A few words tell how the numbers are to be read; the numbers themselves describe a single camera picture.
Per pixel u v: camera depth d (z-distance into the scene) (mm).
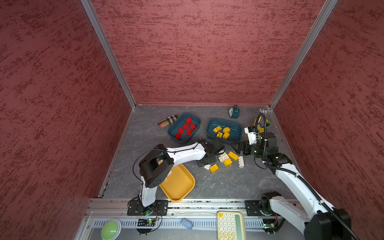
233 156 921
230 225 682
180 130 1047
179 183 817
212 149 637
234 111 1068
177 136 1005
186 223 691
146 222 713
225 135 1003
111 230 669
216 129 1035
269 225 706
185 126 1065
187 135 995
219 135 1003
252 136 725
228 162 886
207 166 873
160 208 729
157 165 482
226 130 1035
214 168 874
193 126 1072
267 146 609
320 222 380
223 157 920
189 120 1087
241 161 890
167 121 1065
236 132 1025
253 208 741
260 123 971
